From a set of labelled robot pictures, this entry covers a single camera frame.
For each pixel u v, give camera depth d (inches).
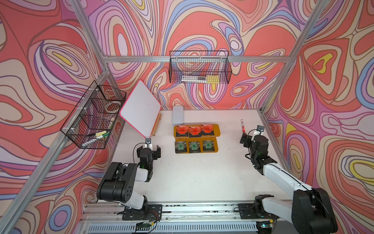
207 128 35.7
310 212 16.0
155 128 40.6
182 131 34.8
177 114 45.6
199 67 33.3
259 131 27.8
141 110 31.5
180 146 37.8
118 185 17.5
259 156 26.1
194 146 37.9
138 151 33.1
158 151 34.1
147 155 27.9
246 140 31.0
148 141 31.5
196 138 34.2
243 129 42.3
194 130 35.1
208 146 38.6
